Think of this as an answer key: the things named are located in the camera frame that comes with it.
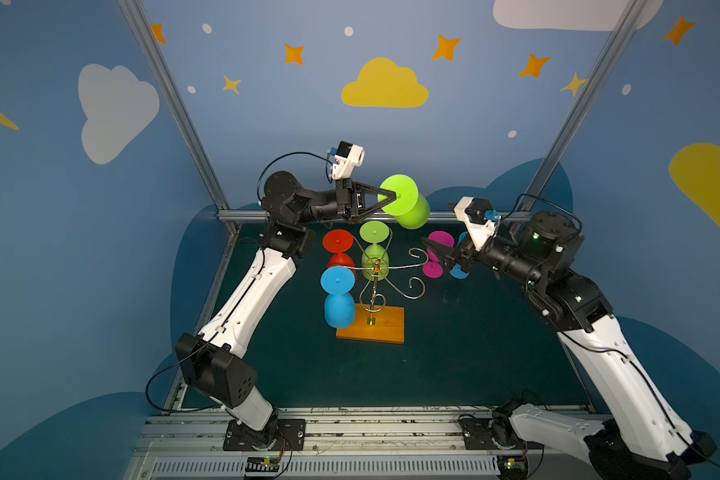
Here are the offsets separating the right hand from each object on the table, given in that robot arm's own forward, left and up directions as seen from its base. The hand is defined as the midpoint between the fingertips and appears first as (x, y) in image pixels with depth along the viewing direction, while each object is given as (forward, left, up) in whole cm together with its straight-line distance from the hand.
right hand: (444, 216), depth 57 cm
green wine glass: (0, +13, -15) cm, 20 cm away
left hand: (-1, +11, +6) cm, 12 cm away
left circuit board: (-38, +39, -50) cm, 74 cm away
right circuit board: (-35, -23, -51) cm, 66 cm away
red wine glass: (+5, +22, -14) cm, 27 cm away
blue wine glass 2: (+19, -15, -42) cm, 49 cm away
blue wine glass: (-7, +21, -22) cm, 31 cm away
